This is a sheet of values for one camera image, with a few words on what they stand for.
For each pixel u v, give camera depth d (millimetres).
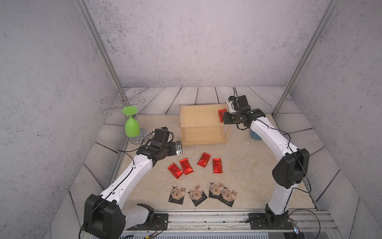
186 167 910
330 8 709
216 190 827
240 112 668
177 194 814
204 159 936
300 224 726
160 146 610
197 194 813
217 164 913
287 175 474
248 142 1031
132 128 822
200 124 879
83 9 703
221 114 906
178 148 740
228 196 808
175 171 888
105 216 385
